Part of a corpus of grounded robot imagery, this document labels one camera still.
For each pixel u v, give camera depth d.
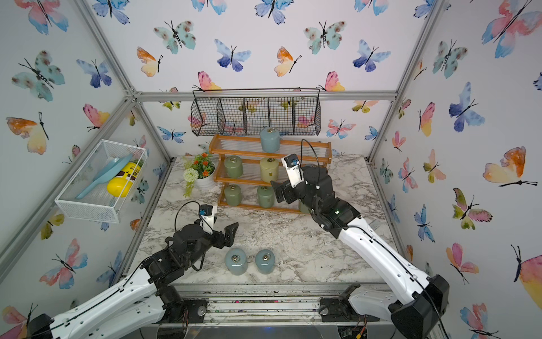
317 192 0.50
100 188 0.68
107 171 0.67
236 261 0.77
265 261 0.77
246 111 0.98
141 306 0.58
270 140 0.80
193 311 0.73
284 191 0.61
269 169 0.87
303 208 0.96
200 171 0.99
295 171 0.58
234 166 0.89
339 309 0.72
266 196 0.96
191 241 0.55
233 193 0.96
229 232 0.67
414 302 0.37
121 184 0.70
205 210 0.64
